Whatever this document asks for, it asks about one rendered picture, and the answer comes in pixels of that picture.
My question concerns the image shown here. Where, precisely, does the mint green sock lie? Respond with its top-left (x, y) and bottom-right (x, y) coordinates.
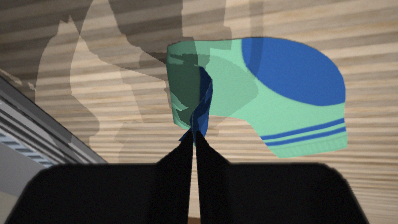
top-left (166, 38), bottom-right (348, 158)

